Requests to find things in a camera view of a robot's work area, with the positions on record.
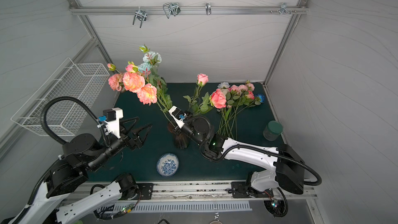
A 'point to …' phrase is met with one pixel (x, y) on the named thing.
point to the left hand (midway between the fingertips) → (141, 122)
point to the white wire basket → (82, 81)
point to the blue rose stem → (261, 97)
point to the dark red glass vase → (181, 140)
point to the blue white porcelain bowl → (167, 164)
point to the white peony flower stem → (224, 85)
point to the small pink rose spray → (239, 97)
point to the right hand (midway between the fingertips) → (169, 110)
